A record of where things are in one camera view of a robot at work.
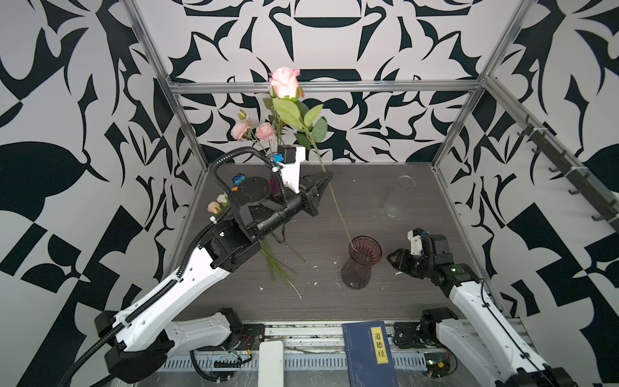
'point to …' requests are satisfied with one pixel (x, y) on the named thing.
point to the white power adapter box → (271, 364)
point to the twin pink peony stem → (242, 131)
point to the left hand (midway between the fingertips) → (325, 167)
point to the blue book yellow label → (370, 359)
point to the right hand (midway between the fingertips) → (391, 254)
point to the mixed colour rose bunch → (280, 264)
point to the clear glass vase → (392, 207)
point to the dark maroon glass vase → (364, 251)
